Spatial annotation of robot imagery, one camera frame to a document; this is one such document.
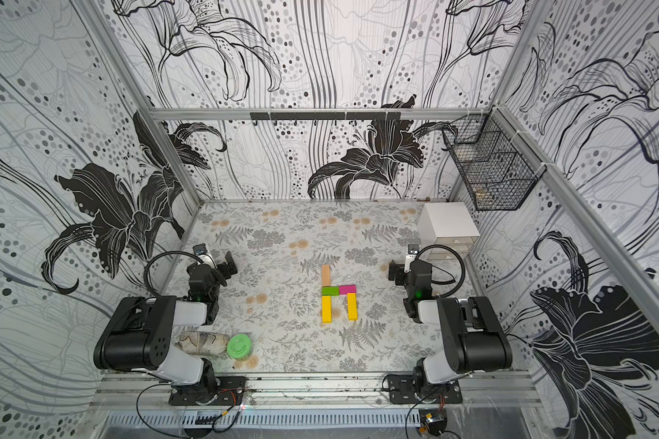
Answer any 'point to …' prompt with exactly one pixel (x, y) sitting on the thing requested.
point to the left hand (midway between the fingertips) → (220, 258)
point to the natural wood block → (325, 275)
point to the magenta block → (347, 289)
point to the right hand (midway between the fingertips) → (411, 257)
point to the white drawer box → (447, 224)
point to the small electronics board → (433, 421)
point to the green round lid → (239, 346)
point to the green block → (330, 291)
